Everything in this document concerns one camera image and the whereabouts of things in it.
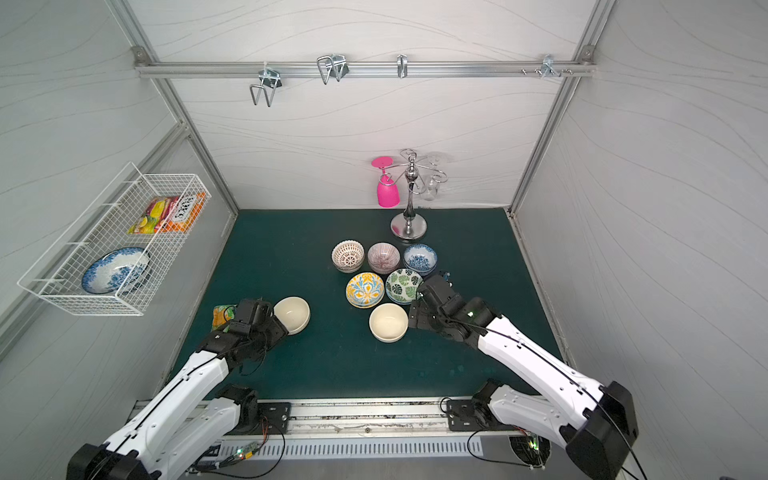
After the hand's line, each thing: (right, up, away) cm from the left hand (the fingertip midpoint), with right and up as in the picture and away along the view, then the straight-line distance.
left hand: (281, 332), depth 84 cm
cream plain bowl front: (+1, +4, +6) cm, 7 cm away
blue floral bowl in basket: (-28, +20, -21) cm, 40 cm away
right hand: (+40, +7, -5) cm, 41 cm away
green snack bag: (-20, +4, +5) cm, 21 cm away
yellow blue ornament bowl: (+23, +10, +12) cm, 28 cm away
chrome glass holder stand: (+38, +32, +30) cm, 58 cm away
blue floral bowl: (+42, +19, +18) cm, 50 cm away
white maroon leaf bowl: (+16, +21, +20) cm, 33 cm away
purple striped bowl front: (+29, +20, +18) cm, 39 cm away
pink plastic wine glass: (+30, +44, +21) cm, 57 cm away
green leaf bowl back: (+35, +11, +12) cm, 38 cm away
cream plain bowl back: (+30, +1, +5) cm, 31 cm away
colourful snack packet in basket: (-24, +33, -11) cm, 42 cm away
